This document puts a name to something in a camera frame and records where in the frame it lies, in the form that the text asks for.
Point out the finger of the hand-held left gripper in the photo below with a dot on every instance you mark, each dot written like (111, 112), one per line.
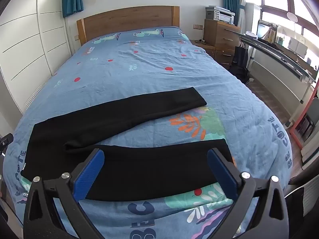
(6, 142)

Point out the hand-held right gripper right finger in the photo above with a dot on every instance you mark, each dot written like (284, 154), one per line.
(221, 171)

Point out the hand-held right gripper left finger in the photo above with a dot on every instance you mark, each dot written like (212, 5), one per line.
(91, 171)

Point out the black pants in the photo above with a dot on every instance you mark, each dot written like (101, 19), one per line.
(149, 164)

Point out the black backpack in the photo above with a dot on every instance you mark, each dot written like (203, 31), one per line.
(239, 73)

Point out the red metal pole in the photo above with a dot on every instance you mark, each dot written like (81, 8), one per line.
(302, 109)

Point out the white wardrobe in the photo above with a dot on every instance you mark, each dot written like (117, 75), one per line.
(25, 29)

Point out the blue printed bed sheet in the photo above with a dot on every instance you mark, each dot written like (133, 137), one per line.
(149, 67)

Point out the long desk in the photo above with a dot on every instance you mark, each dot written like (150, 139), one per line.
(279, 52)

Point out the wooden dresser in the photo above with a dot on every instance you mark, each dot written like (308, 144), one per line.
(216, 33)

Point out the white printer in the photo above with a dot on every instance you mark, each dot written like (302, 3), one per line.
(219, 15)

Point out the wooden headboard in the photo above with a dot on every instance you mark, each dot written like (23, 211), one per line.
(129, 17)

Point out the round white lamp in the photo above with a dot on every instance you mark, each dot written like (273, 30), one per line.
(291, 17)

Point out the wall socket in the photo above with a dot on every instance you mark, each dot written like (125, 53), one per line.
(198, 26)

